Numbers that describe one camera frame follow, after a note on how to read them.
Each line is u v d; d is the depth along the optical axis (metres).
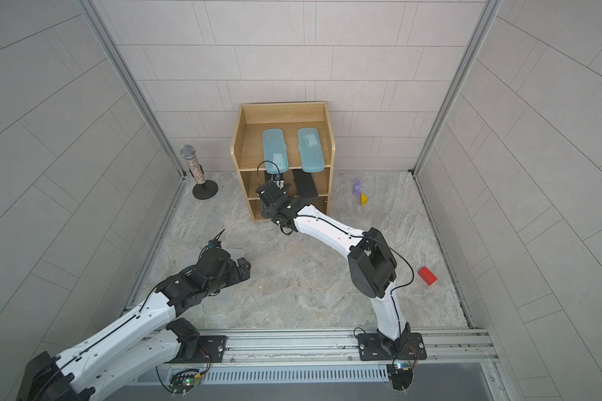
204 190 1.09
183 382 0.65
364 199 1.05
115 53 0.79
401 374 0.68
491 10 0.71
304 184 0.89
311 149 0.81
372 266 0.48
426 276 0.84
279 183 0.75
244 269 0.71
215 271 0.61
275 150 0.80
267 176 0.90
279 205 0.64
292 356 0.71
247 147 0.83
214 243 0.72
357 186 1.06
